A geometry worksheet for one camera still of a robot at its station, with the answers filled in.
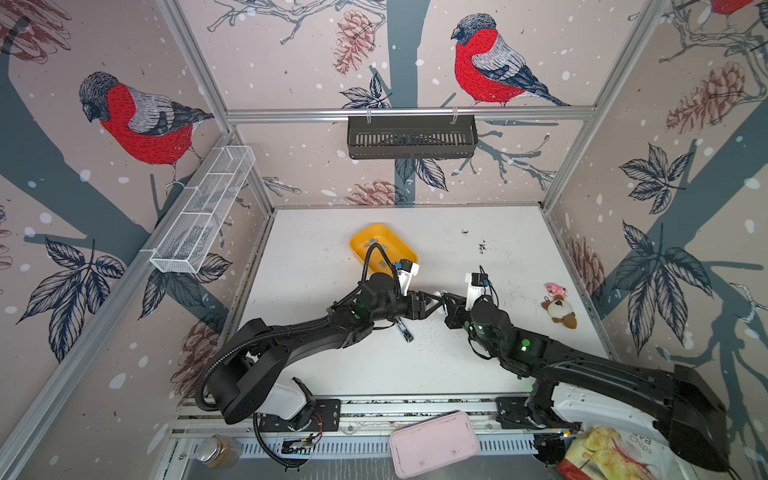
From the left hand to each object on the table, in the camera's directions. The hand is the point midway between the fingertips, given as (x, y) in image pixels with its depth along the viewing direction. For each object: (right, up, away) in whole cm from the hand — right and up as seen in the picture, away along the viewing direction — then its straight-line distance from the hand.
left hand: (439, 304), depth 74 cm
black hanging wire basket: (-5, +52, +30) cm, 60 cm away
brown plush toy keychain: (+40, -6, +16) cm, 44 cm away
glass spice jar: (-48, -28, -12) cm, 57 cm away
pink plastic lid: (-2, -31, -6) cm, 32 cm away
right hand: (+1, 0, +4) cm, 4 cm away
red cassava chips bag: (+39, -29, -9) cm, 50 cm away
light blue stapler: (-8, -11, +14) cm, 19 cm away
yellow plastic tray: (-23, +16, +36) cm, 46 cm away
